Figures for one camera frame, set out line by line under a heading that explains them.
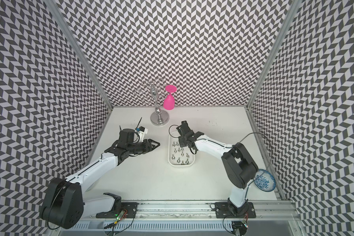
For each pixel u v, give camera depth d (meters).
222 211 0.73
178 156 0.92
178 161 0.89
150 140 0.76
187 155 0.92
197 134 0.67
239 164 0.48
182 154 0.93
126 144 0.65
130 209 0.72
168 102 0.99
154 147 0.77
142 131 0.79
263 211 0.75
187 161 0.89
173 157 0.91
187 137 0.67
